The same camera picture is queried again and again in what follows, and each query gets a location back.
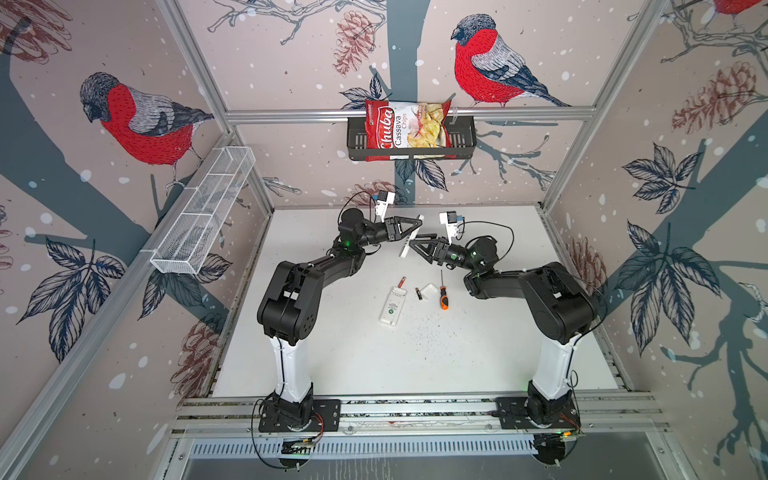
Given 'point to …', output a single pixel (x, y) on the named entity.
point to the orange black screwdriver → (444, 299)
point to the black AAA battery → (418, 292)
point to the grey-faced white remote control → (412, 232)
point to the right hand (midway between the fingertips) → (406, 251)
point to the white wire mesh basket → (191, 236)
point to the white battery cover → (429, 290)
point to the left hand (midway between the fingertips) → (419, 226)
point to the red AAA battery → (402, 281)
